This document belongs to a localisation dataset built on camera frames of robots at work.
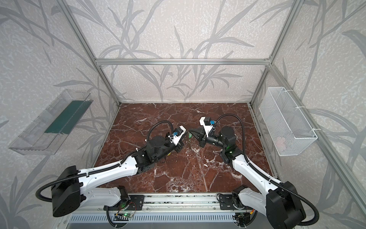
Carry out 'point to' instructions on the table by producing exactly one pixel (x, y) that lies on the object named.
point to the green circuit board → (127, 214)
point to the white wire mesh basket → (288, 132)
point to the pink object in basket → (280, 143)
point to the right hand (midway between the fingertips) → (191, 126)
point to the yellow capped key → (169, 154)
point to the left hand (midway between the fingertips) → (188, 129)
